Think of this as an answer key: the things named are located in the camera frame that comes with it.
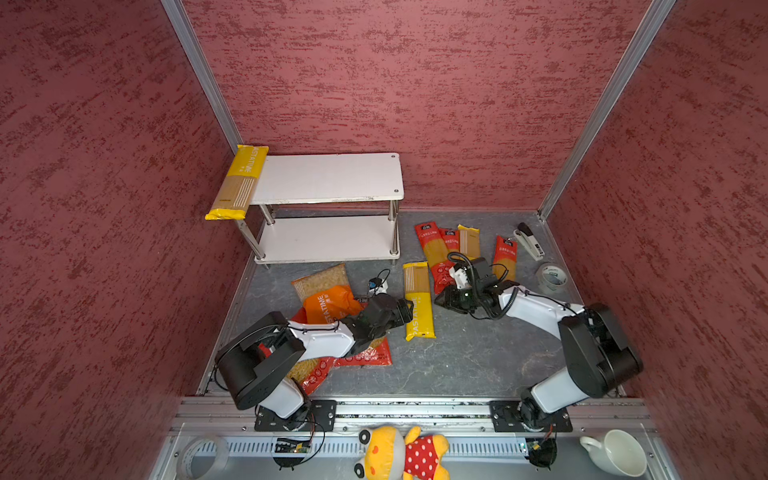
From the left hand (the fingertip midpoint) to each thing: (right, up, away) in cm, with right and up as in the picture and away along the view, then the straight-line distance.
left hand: (405, 312), depth 88 cm
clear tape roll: (-44, -30, -20) cm, 57 cm away
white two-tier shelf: (-33, +35, +36) cm, 60 cm away
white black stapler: (+47, +21, +20) cm, 56 cm away
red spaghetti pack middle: (+18, +22, +21) cm, 35 cm away
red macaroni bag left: (-26, -14, -10) cm, 31 cm away
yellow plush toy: (-4, -24, -26) cm, 36 cm away
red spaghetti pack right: (+36, +15, +15) cm, 42 cm away
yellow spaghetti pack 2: (+24, +22, +19) cm, 38 cm away
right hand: (+9, +1, +1) cm, 10 cm away
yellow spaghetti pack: (+4, +9, +10) cm, 14 cm away
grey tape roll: (+51, +9, +12) cm, 54 cm away
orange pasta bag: (-24, +5, +1) cm, 25 cm away
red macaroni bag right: (-8, -10, -7) cm, 14 cm away
